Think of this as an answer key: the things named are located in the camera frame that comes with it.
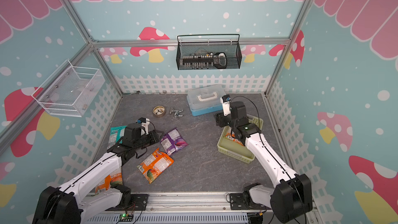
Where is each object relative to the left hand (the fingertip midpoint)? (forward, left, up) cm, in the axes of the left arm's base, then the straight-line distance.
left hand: (162, 136), depth 84 cm
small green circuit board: (-36, +13, -14) cm, 41 cm away
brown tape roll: (+26, +9, -11) cm, 29 cm away
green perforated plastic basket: (-3, -40, -9) cm, 41 cm away
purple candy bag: (+1, -4, -9) cm, 10 cm away
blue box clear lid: (+28, -24, -1) cm, 37 cm away
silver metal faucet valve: (+24, -4, -11) cm, 26 cm away
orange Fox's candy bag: (-13, +4, -9) cm, 16 cm away
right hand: (+9, -31, +11) cm, 34 cm away
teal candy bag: (+7, +33, -11) cm, 35 cm away
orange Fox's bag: (+6, -38, -9) cm, 39 cm away
